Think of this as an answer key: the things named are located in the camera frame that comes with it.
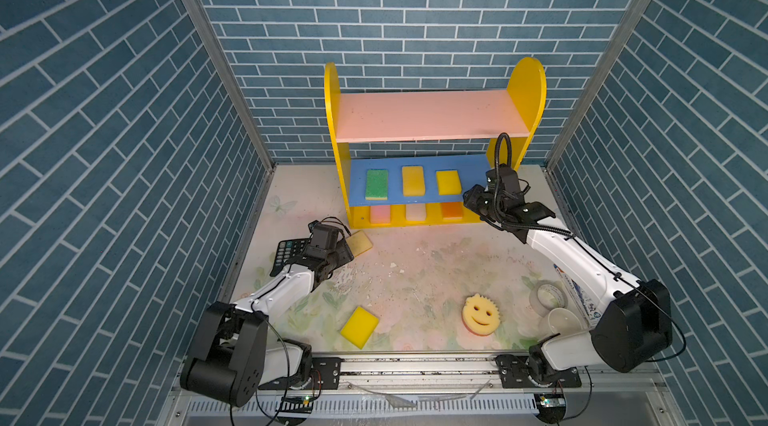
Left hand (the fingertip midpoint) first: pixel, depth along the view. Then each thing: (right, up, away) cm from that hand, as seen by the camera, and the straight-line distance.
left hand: (343, 251), depth 91 cm
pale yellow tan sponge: (+4, +2, +6) cm, 7 cm away
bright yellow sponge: (+33, +21, +5) cm, 40 cm away
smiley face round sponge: (+39, -16, -10) cm, 44 cm away
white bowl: (+62, -17, -10) cm, 65 cm away
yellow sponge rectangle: (+22, +22, +3) cm, 31 cm away
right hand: (+35, +18, -7) cm, 40 cm away
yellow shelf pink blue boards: (+23, +32, +32) cm, 51 cm away
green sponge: (+10, +21, +3) cm, 23 cm away
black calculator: (-18, -1, +2) cm, 18 cm away
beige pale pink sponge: (+23, +11, +11) cm, 28 cm away
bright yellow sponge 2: (+6, -18, -11) cm, 22 cm away
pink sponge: (+11, +11, +11) cm, 18 cm away
